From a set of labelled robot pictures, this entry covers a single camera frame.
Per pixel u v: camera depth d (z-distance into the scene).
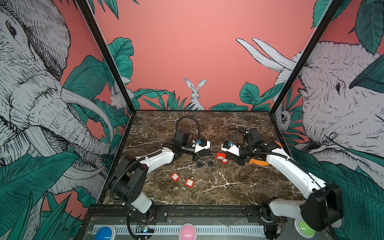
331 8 0.70
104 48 0.84
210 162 0.93
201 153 0.73
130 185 0.44
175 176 0.86
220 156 0.76
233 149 0.69
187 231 0.68
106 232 0.68
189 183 0.83
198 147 0.69
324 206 0.38
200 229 0.70
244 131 0.65
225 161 0.93
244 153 0.68
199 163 0.93
